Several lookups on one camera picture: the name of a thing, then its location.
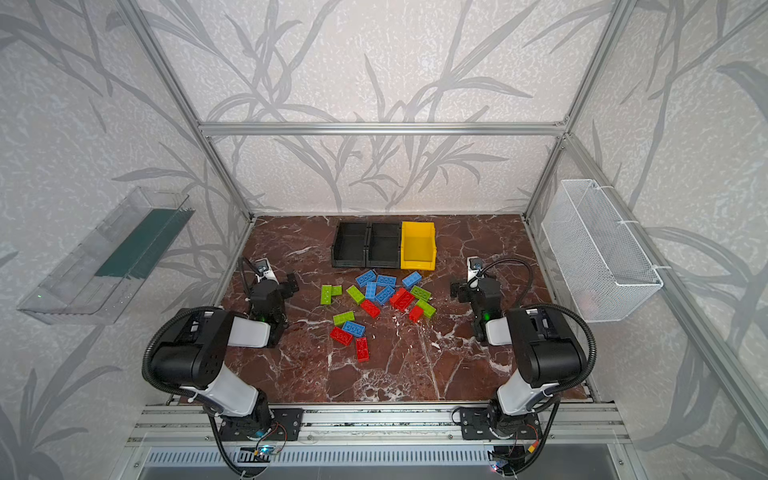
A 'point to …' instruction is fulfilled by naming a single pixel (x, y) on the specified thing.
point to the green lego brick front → (340, 319)
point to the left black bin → (348, 247)
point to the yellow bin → (418, 245)
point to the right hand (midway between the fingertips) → (469, 270)
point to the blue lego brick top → (366, 277)
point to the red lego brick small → (416, 313)
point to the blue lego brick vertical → (371, 290)
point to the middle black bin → (383, 249)
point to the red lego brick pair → (401, 299)
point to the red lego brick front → (362, 349)
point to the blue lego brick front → (354, 328)
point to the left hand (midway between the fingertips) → (272, 272)
